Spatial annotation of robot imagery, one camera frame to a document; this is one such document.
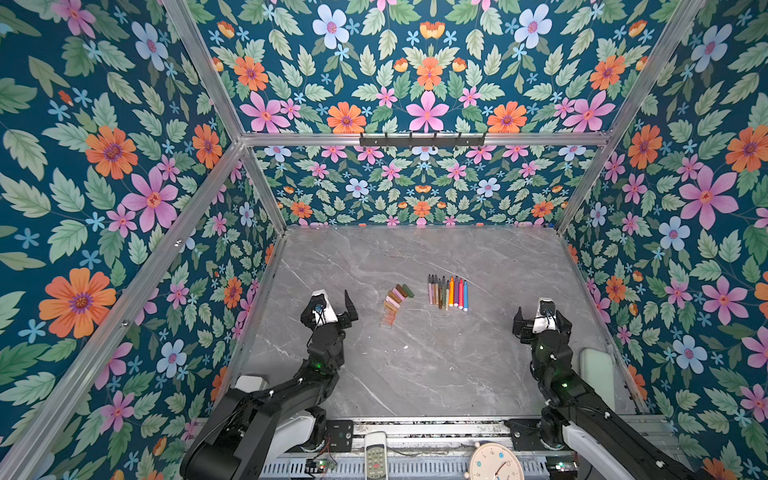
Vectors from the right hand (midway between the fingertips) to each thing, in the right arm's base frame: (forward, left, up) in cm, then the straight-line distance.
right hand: (538, 310), depth 82 cm
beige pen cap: (+9, +43, -12) cm, 45 cm away
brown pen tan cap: (+13, +26, -12) cm, 31 cm away
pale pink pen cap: (+10, +42, -12) cm, 45 cm away
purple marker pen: (+14, +20, -11) cm, 27 cm away
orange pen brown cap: (+15, +28, -12) cm, 34 cm away
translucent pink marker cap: (+4, +42, -12) cm, 44 cm away
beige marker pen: (+12, +23, -11) cm, 29 cm away
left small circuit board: (-34, +58, -13) cm, 68 cm away
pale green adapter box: (-13, -16, -11) cm, 23 cm away
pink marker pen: (+14, +18, -12) cm, 26 cm away
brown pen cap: (+15, +39, -12) cm, 43 cm away
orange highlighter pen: (+14, +22, -11) cm, 28 cm away
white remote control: (-32, +45, -11) cm, 56 cm away
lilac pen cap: (+14, +40, -12) cm, 44 cm away
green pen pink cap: (+15, +25, -12) cm, 31 cm away
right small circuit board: (-34, 0, -14) cm, 37 cm away
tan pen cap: (+12, +41, -11) cm, 44 cm away
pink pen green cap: (+13, +29, -11) cm, 34 cm away
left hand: (+4, +58, +6) cm, 58 cm away
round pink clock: (-34, +17, -10) cm, 39 cm away
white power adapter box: (-17, +79, -8) cm, 81 cm away
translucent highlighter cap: (+6, +43, -12) cm, 45 cm away
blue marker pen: (+12, +17, -12) cm, 24 cm away
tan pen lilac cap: (+15, +27, -12) cm, 33 cm away
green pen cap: (+15, +37, -12) cm, 41 cm away
